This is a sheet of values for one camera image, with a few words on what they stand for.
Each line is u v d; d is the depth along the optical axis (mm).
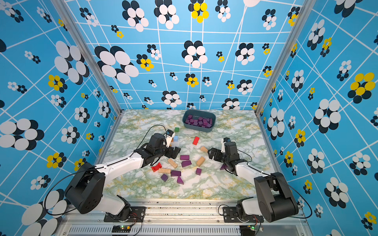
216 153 808
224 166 806
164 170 877
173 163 908
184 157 934
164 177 845
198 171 866
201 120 1113
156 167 882
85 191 429
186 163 912
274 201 422
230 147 706
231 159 701
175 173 886
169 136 773
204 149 958
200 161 911
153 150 675
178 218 737
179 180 828
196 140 1019
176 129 1083
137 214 727
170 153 774
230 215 721
